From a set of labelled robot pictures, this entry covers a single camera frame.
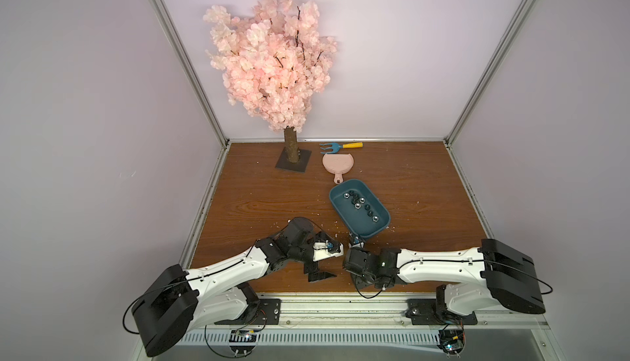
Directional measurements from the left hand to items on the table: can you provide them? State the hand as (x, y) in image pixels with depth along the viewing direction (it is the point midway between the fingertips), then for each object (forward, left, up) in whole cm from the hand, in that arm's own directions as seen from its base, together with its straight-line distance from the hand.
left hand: (335, 258), depth 77 cm
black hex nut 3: (+23, -13, -8) cm, 28 cm away
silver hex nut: (+26, -11, -6) cm, 29 cm away
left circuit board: (-20, +28, -10) cm, 36 cm away
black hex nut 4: (+20, -14, -7) cm, 26 cm away
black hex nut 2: (+26, -9, -6) cm, 28 cm away
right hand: (-3, -6, -6) cm, 9 cm away
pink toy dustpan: (+45, -2, -7) cm, 46 cm away
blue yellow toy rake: (+57, -1, -7) cm, 57 cm away
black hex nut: (+29, -7, -7) cm, 31 cm away
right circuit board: (-20, -34, -9) cm, 40 cm away
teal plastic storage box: (+21, -10, -6) cm, 24 cm away
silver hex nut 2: (+17, -16, -6) cm, 24 cm away
